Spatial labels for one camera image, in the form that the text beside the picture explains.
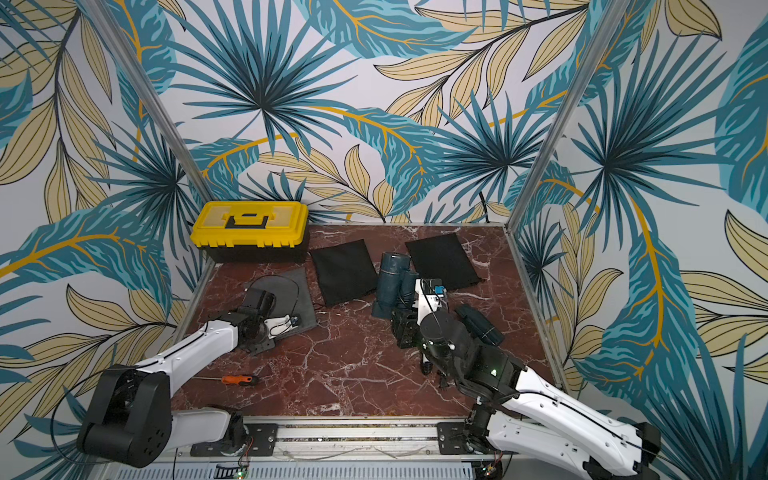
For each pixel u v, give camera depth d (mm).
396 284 653
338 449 733
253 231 949
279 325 796
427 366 835
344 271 1072
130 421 407
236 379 811
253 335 662
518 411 469
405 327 567
